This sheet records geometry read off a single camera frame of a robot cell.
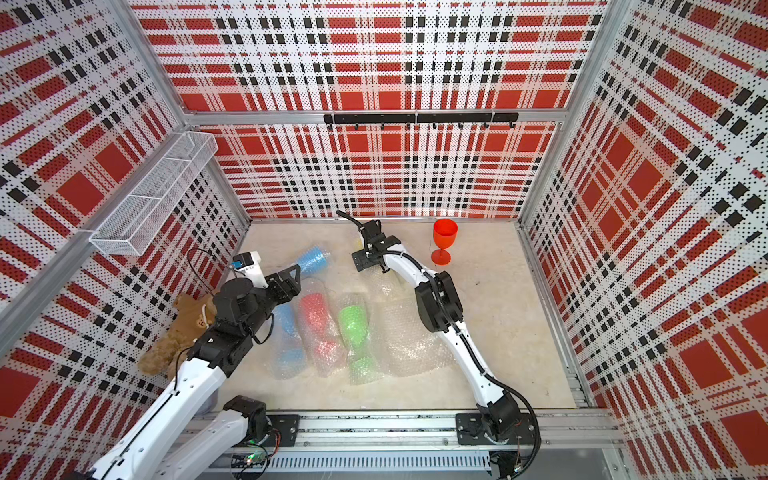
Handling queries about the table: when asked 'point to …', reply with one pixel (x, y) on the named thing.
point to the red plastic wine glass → (444, 235)
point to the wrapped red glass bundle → (327, 346)
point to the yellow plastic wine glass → (358, 243)
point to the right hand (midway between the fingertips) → (372, 254)
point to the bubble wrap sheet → (400, 344)
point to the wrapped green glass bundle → (365, 366)
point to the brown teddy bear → (190, 317)
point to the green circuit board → (253, 460)
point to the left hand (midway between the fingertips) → (295, 270)
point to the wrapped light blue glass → (288, 354)
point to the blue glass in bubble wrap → (314, 262)
